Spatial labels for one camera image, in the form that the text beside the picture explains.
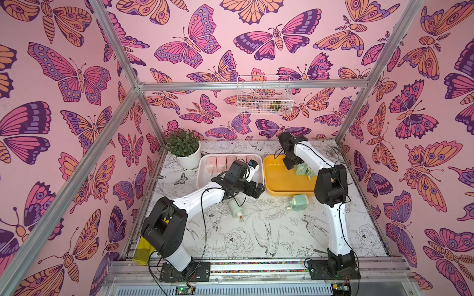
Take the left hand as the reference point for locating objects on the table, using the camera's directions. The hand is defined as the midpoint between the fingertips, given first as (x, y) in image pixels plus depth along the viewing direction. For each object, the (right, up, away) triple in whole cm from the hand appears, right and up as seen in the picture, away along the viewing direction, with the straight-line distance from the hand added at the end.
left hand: (259, 184), depth 86 cm
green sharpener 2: (+19, -8, -1) cm, 21 cm away
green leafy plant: (-39, +20, +8) cm, 45 cm away
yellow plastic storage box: (+12, 0, +14) cm, 19 cm away
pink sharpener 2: (-14, +12, +15) cm, 24 cm away
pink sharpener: (-24, +9, +14) cm, 30 cm away
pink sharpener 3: (-8, +12, +17) cm, 22 cm away
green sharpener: (-10, -12, -3) cm, 16 cm away
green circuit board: (-30, -39, -15) cm, 51 cm away
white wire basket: (+4, +45, +9) cm, 46 cm away
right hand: (+22, +10, +14) cm, 27 cm away
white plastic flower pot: (-36, +11, +16) cm, 40 cm away
